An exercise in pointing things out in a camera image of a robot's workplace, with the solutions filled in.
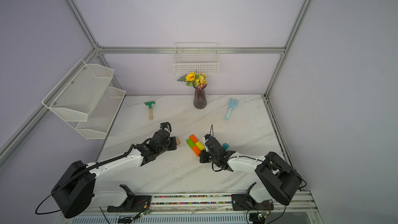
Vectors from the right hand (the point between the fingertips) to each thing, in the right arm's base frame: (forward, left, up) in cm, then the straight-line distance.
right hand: (200, 156), depth 88 cm
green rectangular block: (+8, +6, +1) cm, 10 cm away
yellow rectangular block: (+6, 0, +1) cm, 6 cm away
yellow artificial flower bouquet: (+38, 0, +25) cm, 45 cm away
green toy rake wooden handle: (+36, +36, +1) cm, 51 cm away
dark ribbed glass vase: (+40, 0, +6) cm, 40 cm away
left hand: (+7, +14, +7) cm, 17 cm away
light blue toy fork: (+41, -24, 0) cm, 47 cm away
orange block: (+11, +3, 0) cm, 12 cm away
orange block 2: (+3, +2, 0) cm, 4 cm away
